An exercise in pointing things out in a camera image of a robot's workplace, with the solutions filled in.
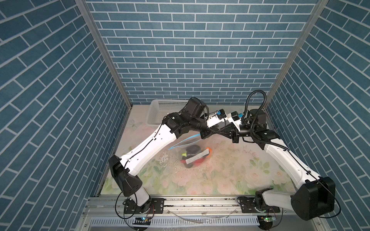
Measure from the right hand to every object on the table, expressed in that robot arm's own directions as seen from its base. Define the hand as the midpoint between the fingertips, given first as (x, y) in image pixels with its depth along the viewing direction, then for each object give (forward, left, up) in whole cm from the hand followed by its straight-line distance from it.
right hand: (216, 130), depth 70 cm
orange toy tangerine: (-4, +2, -14) cm, 15 cm away
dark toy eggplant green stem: (-6, +15, -17) cm, 24 cm away
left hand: (-1, -1, +3) cm, 4 cm away
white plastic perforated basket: (+35, +43, -25) cm, 61 cm away
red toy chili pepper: (-8, +9, -21) cm, 24 cm away
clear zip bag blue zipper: (-11, +16, 0) cm, 19 cm away
